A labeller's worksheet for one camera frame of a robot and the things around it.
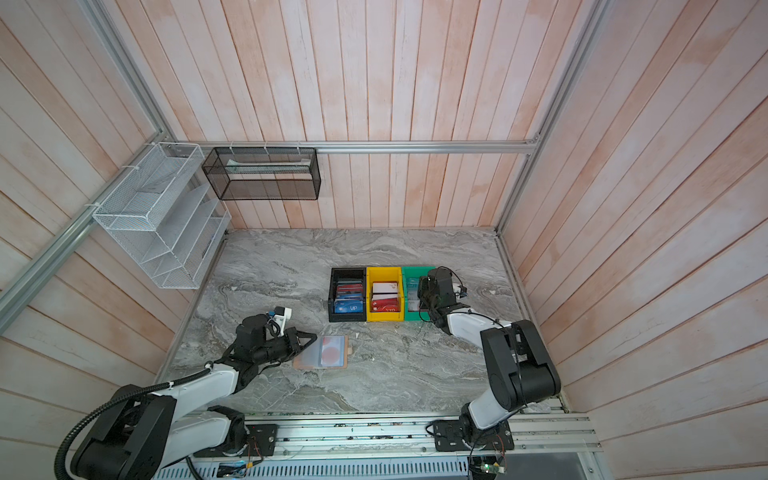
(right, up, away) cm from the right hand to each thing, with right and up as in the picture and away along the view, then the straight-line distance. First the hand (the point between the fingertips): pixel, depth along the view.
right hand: (417, 275), depth 94 cm
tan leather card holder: (-32, -23, -10) cm, 41 cm away
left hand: (-30, -19, -10) cm, 37 cm away
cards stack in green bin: (-1, -9, +3) cm, 10 cm away
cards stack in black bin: (-22, -8, +4) cm, 24 cm away
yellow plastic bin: (-11, 0, +6) cm, 13 cm away
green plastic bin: (-3, +1, +4) cm, 5 cm away
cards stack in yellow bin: (-10, -8, +4) cm, 13 cm away
